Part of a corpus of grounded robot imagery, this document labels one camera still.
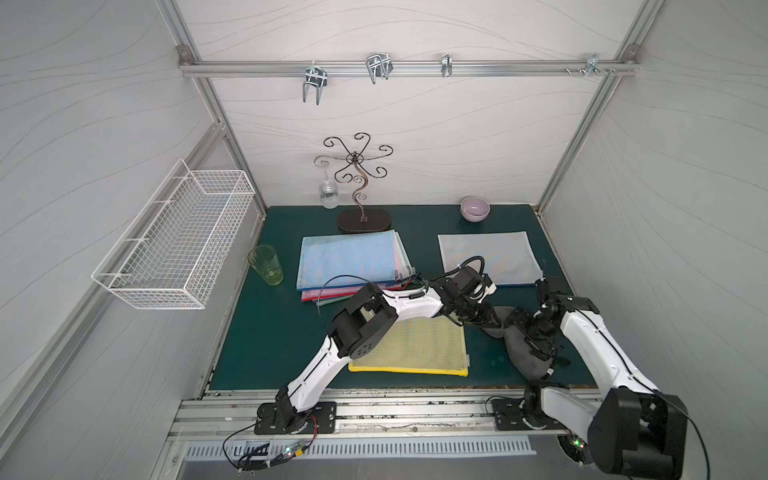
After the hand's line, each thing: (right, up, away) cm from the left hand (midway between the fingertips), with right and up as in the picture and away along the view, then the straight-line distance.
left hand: (502, 329), depth 82 cm
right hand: (+5, -2, +1) cm, 5 cm away
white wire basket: (-82, +21, -14) cm, 86 cm away
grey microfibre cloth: (+5, -8, -2) cm, 9 cm away
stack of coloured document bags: (-26, +13, +19) cm, 35 cm away
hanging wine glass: (-52, +40, +14) cm, 67 cm away
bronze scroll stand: (-43, +47, +12) cm, 65 cm away
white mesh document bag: (+11, +18, +27) cm, 34 cm away
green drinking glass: (-72, +19, +12) cm, 75 cm away
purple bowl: (+3, +37, +37) cm, 52 cm away
